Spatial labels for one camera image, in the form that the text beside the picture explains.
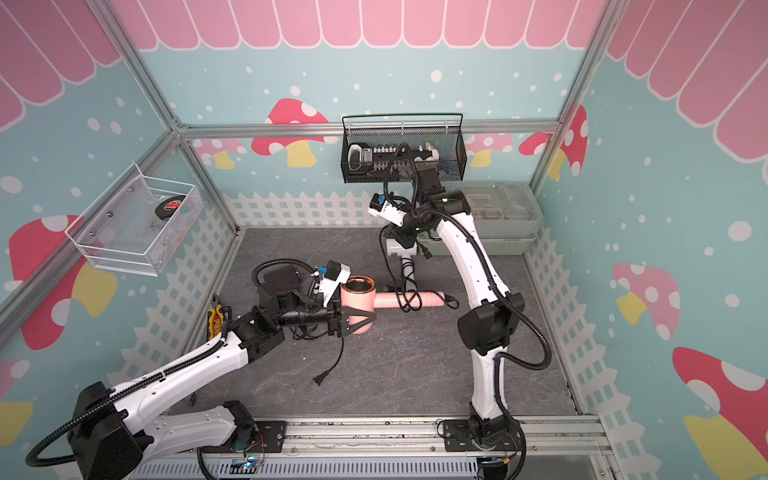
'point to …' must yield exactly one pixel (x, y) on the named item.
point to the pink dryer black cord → (451, 303)
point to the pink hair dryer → (360, 292)
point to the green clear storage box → (505, 215)
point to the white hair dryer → (394, 248)
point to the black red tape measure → (167, 206)
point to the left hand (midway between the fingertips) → (371, 313)
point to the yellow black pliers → (216, 317)
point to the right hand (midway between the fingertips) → (391, 230)
